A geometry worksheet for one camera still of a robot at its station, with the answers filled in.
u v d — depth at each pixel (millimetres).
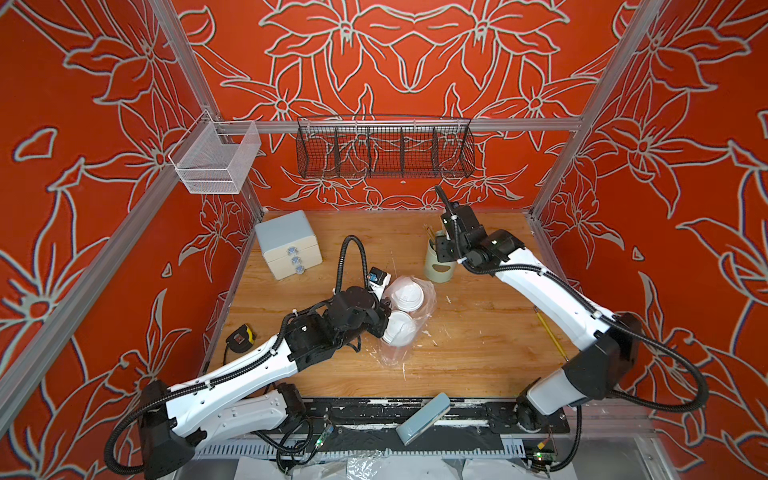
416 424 693
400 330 644
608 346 402
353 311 503
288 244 901
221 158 969
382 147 983
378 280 599
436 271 941
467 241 579
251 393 465
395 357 792
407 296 758
